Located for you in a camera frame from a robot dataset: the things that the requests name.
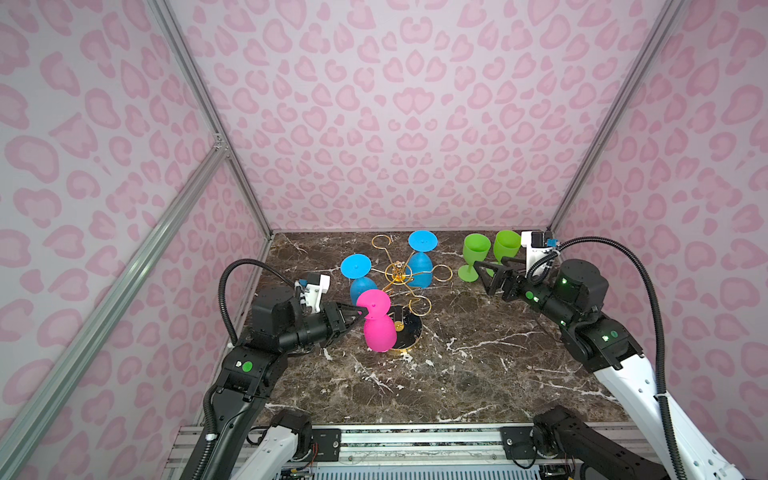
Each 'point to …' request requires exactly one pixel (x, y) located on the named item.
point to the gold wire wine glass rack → (408, 324)
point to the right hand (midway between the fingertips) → (489, 261)
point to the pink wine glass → (380, 332)
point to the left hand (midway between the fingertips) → (367, 310)
